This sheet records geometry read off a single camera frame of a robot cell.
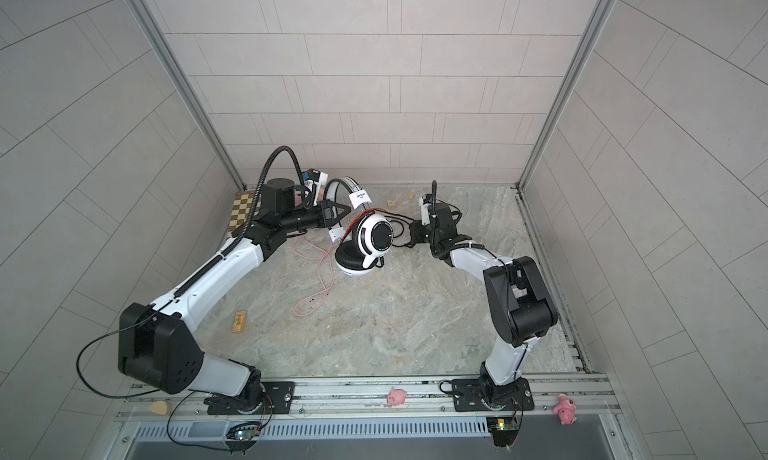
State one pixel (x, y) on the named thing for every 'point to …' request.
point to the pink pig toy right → (566, 410)
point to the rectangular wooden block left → (239, 322)
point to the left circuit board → (244, 432)
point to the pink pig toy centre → (396, 397)
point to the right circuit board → (503, 429)
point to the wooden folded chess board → (241, 208)
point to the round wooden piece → (159, 407)
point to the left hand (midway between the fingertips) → (356, 206)
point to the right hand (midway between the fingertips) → (410, 224)
